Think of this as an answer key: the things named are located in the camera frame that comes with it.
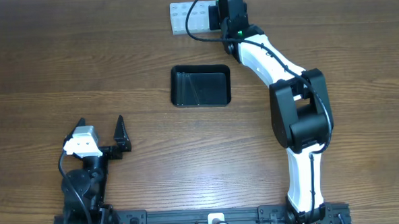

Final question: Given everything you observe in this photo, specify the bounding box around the black tray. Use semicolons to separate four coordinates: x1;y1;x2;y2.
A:
168;62;233;110

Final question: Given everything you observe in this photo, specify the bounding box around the mounting rail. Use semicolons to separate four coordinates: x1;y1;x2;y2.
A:
51;200;352;224

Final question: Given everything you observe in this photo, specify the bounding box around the white test tube rack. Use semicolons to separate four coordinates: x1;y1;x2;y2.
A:
169;0;222;36

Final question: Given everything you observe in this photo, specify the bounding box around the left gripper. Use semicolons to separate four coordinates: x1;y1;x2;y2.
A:
62;114;133;163

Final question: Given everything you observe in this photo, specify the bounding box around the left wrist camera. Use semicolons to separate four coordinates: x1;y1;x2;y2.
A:
62;124;104;161

